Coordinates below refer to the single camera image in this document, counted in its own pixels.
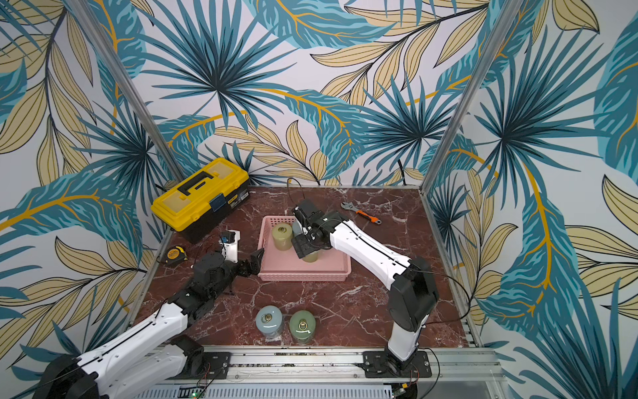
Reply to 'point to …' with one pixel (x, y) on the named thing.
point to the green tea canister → (302, 326)
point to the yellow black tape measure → (175, 255)
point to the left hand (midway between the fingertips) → (250, 250)
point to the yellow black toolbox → (194, 204)
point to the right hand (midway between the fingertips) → (309, 242)
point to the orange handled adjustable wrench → (349, 205)
